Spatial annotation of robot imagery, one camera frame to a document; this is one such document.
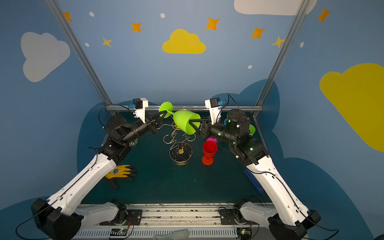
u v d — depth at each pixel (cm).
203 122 52
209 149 90
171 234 70
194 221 73
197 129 56
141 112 54
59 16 71
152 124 55
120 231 73
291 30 77
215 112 52
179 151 97
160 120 62
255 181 44
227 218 74
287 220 37
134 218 73
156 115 59
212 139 87
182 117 54
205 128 50
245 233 73
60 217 37
